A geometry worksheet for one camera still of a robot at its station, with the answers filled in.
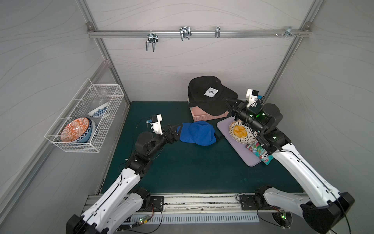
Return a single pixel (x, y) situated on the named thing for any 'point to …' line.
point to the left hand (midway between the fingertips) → (177, 125)
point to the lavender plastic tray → (223, 127)
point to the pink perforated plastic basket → (198, 114)
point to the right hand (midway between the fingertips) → (223, 98)
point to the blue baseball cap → (200, 131)
